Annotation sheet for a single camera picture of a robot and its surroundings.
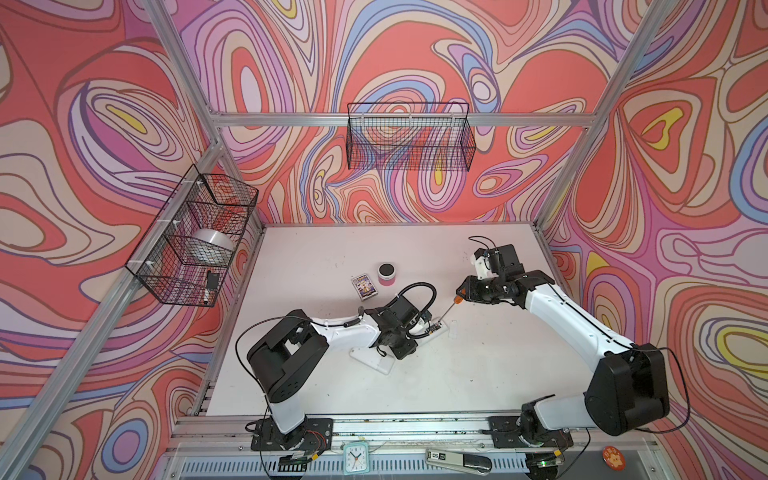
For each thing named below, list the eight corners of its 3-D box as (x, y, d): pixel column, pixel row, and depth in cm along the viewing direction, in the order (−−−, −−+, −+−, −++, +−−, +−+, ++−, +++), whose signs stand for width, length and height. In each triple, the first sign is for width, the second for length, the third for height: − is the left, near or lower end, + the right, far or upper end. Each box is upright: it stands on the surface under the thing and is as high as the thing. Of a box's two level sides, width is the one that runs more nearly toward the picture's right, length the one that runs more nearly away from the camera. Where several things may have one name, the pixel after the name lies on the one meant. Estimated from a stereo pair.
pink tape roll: (377, 286, 103) (377, 278, 99) (378, 271, 107) (377, 262, 103) (395, 286, 103) (395, 278, 99) (395, 271, 107) (395, 262, 103)
